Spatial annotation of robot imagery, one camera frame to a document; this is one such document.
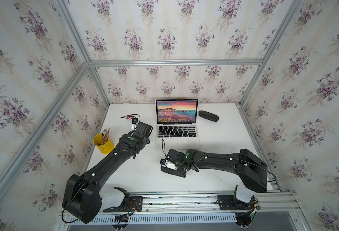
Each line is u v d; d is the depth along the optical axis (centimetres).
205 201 75
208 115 108
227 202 73
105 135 84
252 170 44
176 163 64
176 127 104
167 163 74
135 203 73
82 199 39
